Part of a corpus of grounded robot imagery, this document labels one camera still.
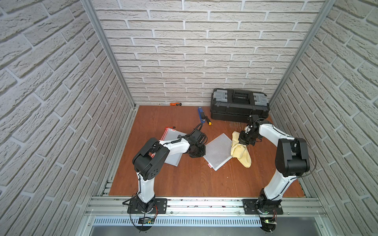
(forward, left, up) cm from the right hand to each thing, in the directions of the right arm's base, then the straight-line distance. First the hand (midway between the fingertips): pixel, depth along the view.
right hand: (241, 141), depth 95 cm
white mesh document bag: (-4, +16, -5) cm, 17 cm away
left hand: (-6, +24, -2) cm, 25 cm away
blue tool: (+30, +25, 0) cm, 39 cm away
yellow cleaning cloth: (-7, +3, +1) cm, 8 cm away
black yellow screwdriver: (+19, +19, -1) cm, 27 cm away
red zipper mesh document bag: (+11, +47, -1) cm, 49 cm away
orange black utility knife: (+42, +47, -3) cm, 63 cm away
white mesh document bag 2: (-8, +45, -3) cm, 46 cm away
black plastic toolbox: (+21, +1, +13) cm, 25 cm away
